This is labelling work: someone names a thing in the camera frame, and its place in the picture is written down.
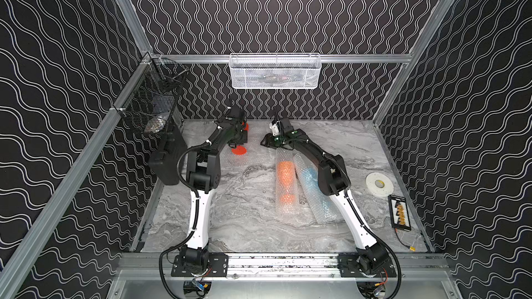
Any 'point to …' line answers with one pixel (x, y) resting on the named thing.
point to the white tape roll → (379, 184)
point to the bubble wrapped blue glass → (319, 203)
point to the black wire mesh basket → (148, 102)
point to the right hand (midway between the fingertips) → (263, 143)
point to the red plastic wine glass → (240, 149)
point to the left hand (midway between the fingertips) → (239, 137)
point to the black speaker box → (164, 163)
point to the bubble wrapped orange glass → (287, 186)
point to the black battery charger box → (399, 212)
